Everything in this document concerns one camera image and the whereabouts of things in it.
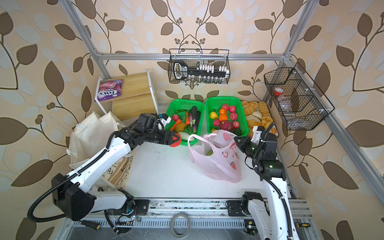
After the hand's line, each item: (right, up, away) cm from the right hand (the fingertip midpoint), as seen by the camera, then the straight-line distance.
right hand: (235, 139), depth 72 cm
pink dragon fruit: (+1, +6, +24) cm, 25 cm away
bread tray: (+26, +14, +36) cm, 47 cm away
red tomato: (-29, -2, +2) cm, 29 cm away
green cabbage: (-11, -11, +16) cm, 22 cm away
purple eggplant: (-20, +10, +33) cm, 40 cm away
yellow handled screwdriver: (-68, -40, -3) cm, 79 cm away
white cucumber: (-26, -1, +22) cm, 35 cm away
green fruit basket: (-5, +21, +43) cm, 48 cm away
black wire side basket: (+33, +17, +1) cm, 37 cm away
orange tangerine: (0, +11, +34) cm, 35 cm away
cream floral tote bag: (-75, 0, +6) cm, 76 cm away
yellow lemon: (-7, +13, +36) cm, 39 cm away
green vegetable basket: (-36, +20, +39) cm, 56 cm away
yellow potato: (-30, +4, +30) cm, 43 cm away
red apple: (+8, +12, +34) cm, 37 cm away
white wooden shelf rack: (-61, +24, +31) cm, 72 cm away
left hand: (-29, +1, +3) cm, 29 cm away
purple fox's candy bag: (-67, +26, +8) cm, 72 cm away
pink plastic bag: (-10, -6, -6) cm, 13 cm away
